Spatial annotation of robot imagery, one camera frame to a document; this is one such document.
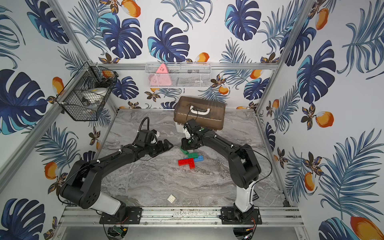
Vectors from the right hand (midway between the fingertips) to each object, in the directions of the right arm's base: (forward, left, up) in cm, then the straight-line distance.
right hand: (184, 146), depth 90 cm
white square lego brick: (-28, +6, -8) cm, 29 cm away
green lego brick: (0, 0, -7) cm, 7 cm away
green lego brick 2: (-3, -5, -6) cm, 8 cm away
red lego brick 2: (-10, -5, -6) cm, 12 cm away
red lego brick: (-7, -3, -6) cm, 10 cm away
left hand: (-1, +10, +2) cm, 10 cm away
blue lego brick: (-4, -9, -7) cm, 13 cm away
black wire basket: (+10, +57, +22) cm, 62 cm away
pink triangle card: (+31, +14, +27) cm, 44 cm away
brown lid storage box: (+16, -15, +10) cm, 25 cm away
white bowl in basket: (+15, +47, +27) cm, 56 cm away
